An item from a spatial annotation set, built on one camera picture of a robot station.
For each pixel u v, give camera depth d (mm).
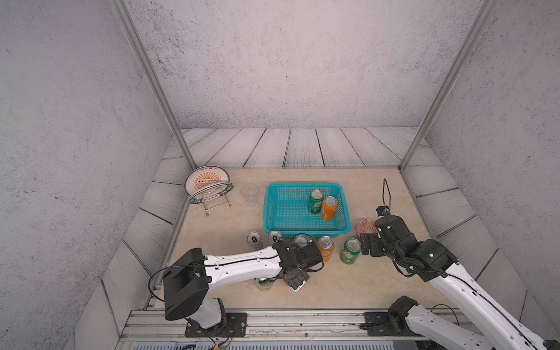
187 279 438
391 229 523
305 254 603
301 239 808
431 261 462
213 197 1042
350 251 795
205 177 971
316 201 958
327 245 809
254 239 789
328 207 934
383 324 701
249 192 1076
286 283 697
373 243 647
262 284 745
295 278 687
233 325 727
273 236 803
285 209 1044
